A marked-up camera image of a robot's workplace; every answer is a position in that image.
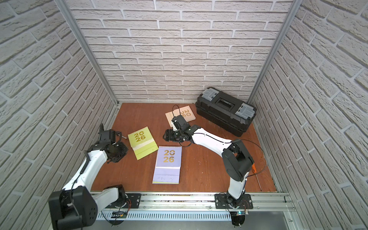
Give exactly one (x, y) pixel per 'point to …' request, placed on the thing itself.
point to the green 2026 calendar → (143, 143)
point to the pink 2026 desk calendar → (186, 112)
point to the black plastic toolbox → (230, 115)
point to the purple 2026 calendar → (168, 166)
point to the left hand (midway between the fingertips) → (128, 148)
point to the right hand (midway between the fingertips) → (169, 137)
